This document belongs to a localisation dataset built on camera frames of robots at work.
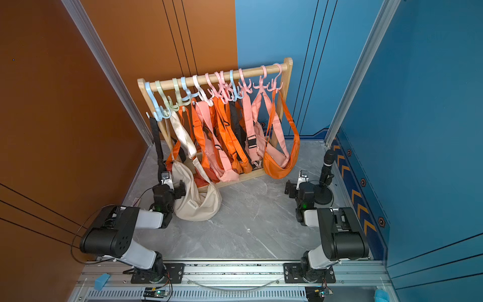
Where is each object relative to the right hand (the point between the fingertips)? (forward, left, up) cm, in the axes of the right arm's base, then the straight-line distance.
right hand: (299, 181), depth 94 cm
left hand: (0, +64, +2) cm, 64 cm away
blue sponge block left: (-43, +82, -4) cm, 93 cm away
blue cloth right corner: (-46, -22, -3) cm, 51 cm away
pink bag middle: (+1, +40, +20) cm, 45 cm away
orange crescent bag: (+4, +14, +6) cm, 16 cm away
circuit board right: (-46, 0, -8) cm, 46 cm away
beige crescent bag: (-11, +48, 0) cm, 49 cm away
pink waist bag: (+10, +22, +19) cm, 31 cm away
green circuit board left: (-46, +62, -7) cm, 77 cm away
